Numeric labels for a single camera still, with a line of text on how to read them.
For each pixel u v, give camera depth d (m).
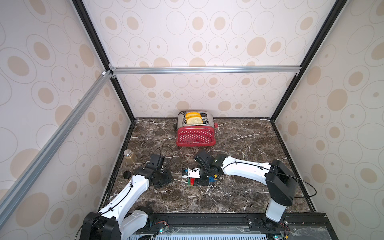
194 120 0.92
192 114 0.95
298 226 0.74
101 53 0.83
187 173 0.71
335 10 0.69
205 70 1.20
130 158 0.88
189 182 0.86
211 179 0.87
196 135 0.94
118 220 0.42
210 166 0.64
